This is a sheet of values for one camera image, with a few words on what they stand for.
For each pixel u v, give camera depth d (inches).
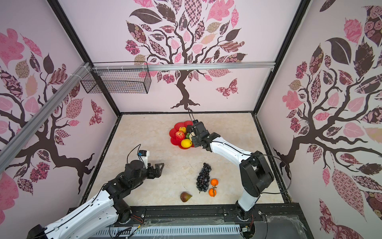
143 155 27.4
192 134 37.3
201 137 26.3
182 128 40.7
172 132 40.4
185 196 30.1
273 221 28.6
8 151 19.6
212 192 31.2
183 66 36.5
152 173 27.6
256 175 17.9
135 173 23.8
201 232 27.4
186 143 37.3
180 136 39.2
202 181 32.4
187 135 39.3
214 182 32.5
